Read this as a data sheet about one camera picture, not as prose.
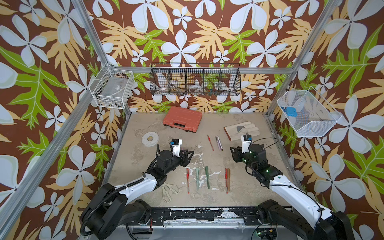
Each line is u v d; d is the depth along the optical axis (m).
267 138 0.67
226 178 0.87
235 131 1.08
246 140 0.70
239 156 0.72
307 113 0.84
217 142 1.02
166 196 0.80
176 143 0.72
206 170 0.90
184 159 0.72
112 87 0.86
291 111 0.86
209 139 1.05
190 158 0.78
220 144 1.01
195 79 0.98
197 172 0.88
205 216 0.75
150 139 1.05
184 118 1.09
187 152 0.75
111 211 0.42
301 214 0.47
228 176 0.88
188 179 0.87
